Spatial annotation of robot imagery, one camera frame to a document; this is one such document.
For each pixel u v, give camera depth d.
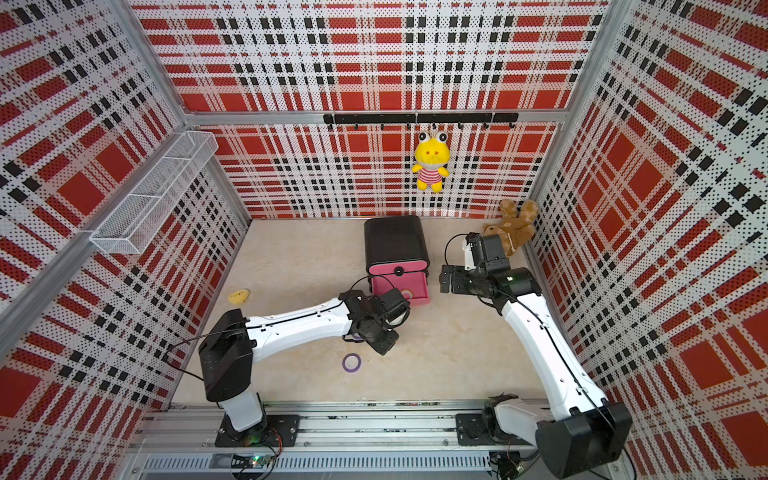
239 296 0.98
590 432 0.36
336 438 0.73
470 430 0.73
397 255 0.91
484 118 0.89
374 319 0.59
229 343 0.49
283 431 0.74
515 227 1.06
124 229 0.69
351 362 0.86
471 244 0.68
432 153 0.91
